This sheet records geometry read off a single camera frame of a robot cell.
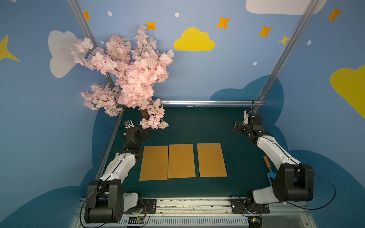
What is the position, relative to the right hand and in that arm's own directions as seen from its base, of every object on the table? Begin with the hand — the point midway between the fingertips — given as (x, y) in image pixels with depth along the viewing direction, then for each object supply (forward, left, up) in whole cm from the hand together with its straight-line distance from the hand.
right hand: (243, 123), depth 90 cm
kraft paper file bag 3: (-24, +56, -18) cm, 64 cm away
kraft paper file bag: (-19, +19, -17) cm, 32 cm away
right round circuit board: (-50, -2, -20) cm, 54 cm away
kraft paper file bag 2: (-21, +39, -16) cm, 47 cm away
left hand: (-9, +66, 0) cm, 67 cm away
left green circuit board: (-54, +60, -18) cm, 83 cm away
